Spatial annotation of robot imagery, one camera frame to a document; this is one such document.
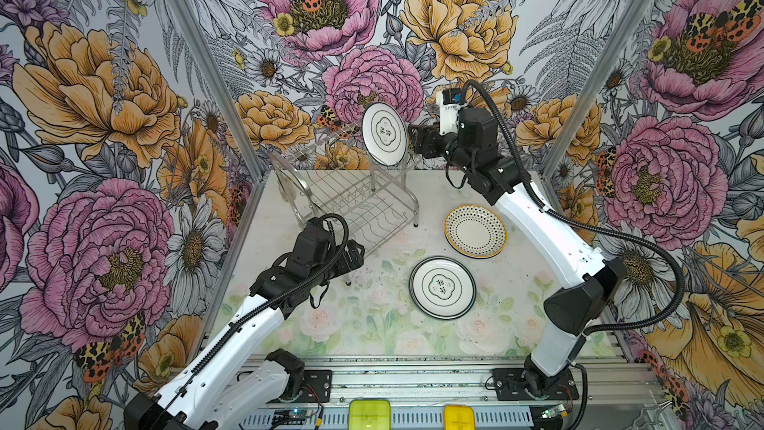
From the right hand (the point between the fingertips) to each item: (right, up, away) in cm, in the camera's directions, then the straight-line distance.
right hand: (418, 134), depth 73 cm
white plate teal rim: (+8, -41, +16) cm, 45 cm away
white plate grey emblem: (-8, +2, +11) cm, 14 cm away
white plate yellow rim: (+22, -27, +32) cm, 47 cm away
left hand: (-17, -32, +4) cm, 37 cm away
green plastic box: (-12, -65, -3) cm, 66 cm away
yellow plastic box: (+9, -66, -3) cm, 67 cm away
